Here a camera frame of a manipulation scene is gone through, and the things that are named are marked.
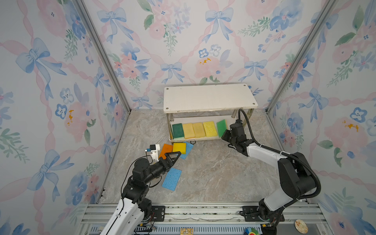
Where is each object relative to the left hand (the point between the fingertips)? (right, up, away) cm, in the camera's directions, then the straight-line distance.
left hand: (179, 156), depth 70 cm
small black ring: (+7, +2, +30) cm, 31 cm away
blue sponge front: (-5, -16, +14) cm, 22 cm away
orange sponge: (-11, -1, +26) cm, 28 cm away
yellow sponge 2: (+11, +12, +28) cm, 33 cm away
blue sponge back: (+5, 0, +27) cm, 27 cm away
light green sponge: (+27, +13, +27) cm, 40 cm away
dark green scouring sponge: (-3, +10, +28) cm, 30 cm away
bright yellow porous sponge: (+19, +12, +28) cm, 36 cm away
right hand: (+27, +11, +24) cm, 38 cm away
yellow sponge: (+4, +11, +27) cm, 30 cm away
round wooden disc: (+59, -34, 0) cm, 68 cm away
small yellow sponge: (-1, 0, +26) cm, 26 cm away
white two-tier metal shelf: (+12, +25, +47) cm, 55 cm away
